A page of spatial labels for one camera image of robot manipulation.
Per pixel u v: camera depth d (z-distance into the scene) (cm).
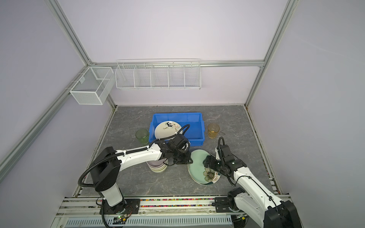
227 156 65
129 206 73
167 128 104
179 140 67
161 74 106
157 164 78
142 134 102
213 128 103
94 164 49
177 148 67
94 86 102
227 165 60
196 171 81
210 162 74
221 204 73
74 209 75
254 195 48
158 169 78
